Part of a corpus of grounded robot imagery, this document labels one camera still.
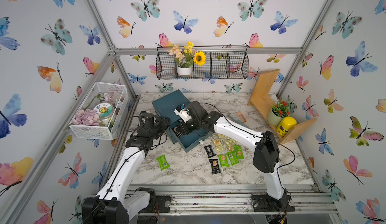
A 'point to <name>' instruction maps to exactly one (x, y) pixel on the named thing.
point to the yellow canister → (286, 123)
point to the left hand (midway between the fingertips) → (169, 119)
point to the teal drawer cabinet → (164, 107)
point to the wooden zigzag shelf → (261, 103)
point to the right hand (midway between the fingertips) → (178, 127)
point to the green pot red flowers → (276, 115)
